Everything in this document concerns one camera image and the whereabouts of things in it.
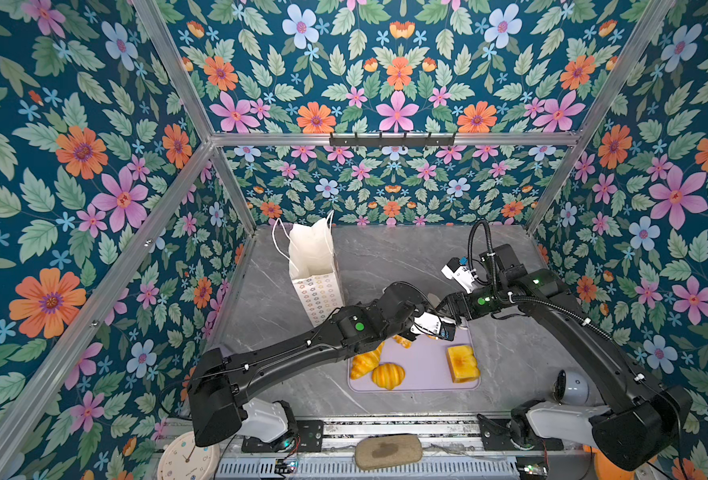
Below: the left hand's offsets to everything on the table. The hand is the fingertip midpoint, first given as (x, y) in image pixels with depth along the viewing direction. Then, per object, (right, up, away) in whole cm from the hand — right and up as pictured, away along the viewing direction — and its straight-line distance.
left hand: (433, 296), depth 69 cm
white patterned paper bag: (-34, +4, +29) cm, 45 cm away
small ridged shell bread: (-10, -23, +10) cm, 27 cm away
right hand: (+2, -4, +2) cm, 5 cm away
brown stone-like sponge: (-12, -36, 0) cm, 38 cm away
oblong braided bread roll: (-8, -9, -5) cm, 13 cm away
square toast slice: (+10, -20, +11) cm, 26 cm away
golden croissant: (-16, -20, +13) cm, 29 cm away
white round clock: (-59, -38, -1) cm, 70 cm away
